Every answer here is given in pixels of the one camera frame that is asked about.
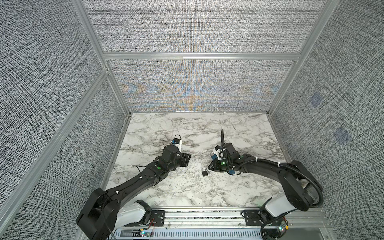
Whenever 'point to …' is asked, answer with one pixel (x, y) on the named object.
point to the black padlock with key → (204, 173)
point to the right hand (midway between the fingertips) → (208, 167)
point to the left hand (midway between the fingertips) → (191, 156)
